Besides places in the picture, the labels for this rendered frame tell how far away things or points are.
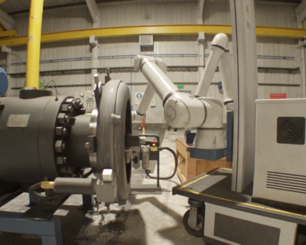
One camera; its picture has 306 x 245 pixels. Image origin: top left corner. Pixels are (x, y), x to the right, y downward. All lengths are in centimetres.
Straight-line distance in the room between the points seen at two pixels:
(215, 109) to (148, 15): 1243
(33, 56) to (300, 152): 481
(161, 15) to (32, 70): 975
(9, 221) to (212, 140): 114
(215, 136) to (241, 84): 33
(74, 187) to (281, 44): 1393
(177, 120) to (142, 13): 1263
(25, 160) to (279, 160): 129
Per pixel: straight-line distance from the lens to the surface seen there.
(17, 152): 128
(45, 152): 119
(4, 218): 130
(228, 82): 183
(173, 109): 108
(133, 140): 117
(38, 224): 121
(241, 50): 131
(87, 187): 100
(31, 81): 493
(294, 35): 1420
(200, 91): 170
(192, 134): 222
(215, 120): 119
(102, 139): 99
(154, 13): 1343
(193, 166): 207
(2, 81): 141
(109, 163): 101
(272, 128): 111
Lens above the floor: 76
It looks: 2 degrees down
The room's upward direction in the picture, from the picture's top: straight up
